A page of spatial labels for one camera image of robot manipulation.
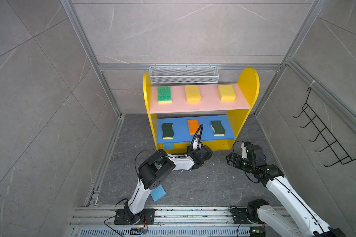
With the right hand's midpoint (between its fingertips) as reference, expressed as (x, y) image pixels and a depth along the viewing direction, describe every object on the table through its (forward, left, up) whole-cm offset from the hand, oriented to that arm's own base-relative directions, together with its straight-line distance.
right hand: (234, 159), depth 81 cm
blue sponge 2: (+15, +39, -9) cm, 42 cm away
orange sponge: (+22, +22, +4) cm, 31 cm away
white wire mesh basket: (+52, +39, +22) cm, 68 cm away
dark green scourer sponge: (+18, +38, +3) cm, 42 cm away
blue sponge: (-15, +43, -10) cm, 47 cm away
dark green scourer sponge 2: (+19, +6, +3) cm, 20 cm away
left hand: (+14, +18, -7) cm, 24 cm away
